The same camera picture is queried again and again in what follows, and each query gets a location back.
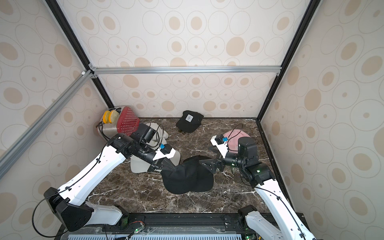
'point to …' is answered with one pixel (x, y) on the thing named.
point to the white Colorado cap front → (139, 165)
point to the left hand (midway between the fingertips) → (176, 168)
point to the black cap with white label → (189, 121)
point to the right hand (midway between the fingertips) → (204, 157)
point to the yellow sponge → (111, 116)
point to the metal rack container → (108, 130)
